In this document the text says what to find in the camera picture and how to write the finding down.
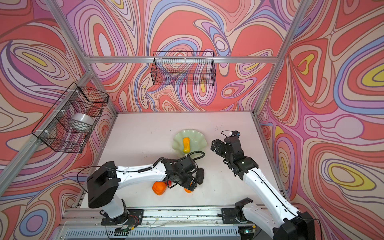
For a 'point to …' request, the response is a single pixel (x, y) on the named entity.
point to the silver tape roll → (82, 122)
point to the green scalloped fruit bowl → (198, 142)
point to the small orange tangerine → (187, 191)
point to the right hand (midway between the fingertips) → (218, 148)
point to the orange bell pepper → (159, 187)
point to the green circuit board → (121, 230)
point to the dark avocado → (199, 175)
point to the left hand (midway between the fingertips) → (192, 184)
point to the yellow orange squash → (186, 145)
